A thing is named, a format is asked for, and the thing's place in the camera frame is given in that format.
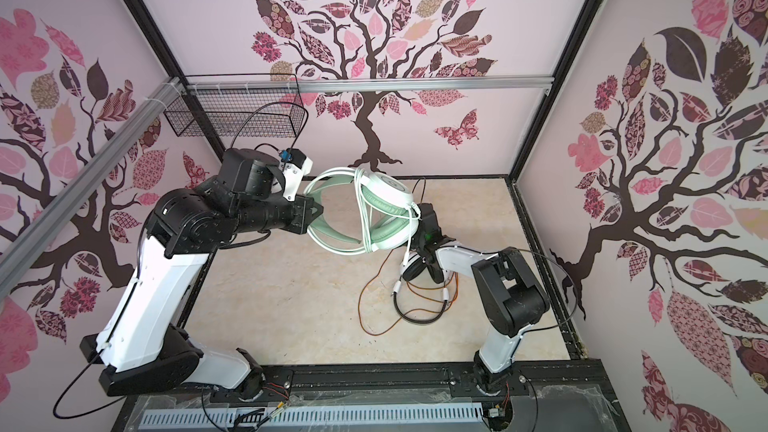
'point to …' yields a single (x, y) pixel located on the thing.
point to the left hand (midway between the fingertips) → (317, 214)
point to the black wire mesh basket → (239, 107)
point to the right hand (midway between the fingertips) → (375, 228)
